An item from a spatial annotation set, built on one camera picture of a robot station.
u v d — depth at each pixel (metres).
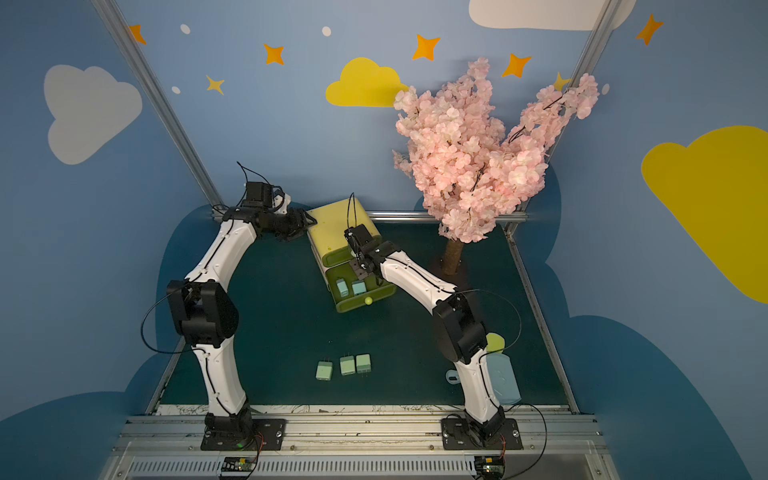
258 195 0.73
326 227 0.91
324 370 0.84
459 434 0.74
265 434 0.74
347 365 0.84
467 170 0.66
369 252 0.68
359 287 0.92
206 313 0.54
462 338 0.53
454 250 0.98
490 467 0.73
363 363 0.84
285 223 0.82
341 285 0.91
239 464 0.72
